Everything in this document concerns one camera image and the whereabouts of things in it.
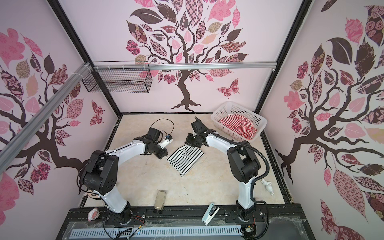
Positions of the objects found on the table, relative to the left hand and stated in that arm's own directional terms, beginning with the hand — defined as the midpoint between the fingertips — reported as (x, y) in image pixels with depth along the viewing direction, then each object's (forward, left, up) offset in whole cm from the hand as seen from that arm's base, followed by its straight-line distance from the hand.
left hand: (165, 153), depth 93 cm
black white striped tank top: (-3, -13, -1) cm, 14 cm away
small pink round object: (-34, +30, +1) cm, 45 cm away
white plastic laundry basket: (+39, -48, +4) cm, 62 cm away
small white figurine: (-21, -60, +1) cm, 63 cm away
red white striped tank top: (+23, -53, +1) cm, 58 cm away
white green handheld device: (-33, -27, 0) cm, 43 cm away
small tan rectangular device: (-28, -1, 0) cm, 28 cm away
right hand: (+6, -14, +6) cm, 16 cm away
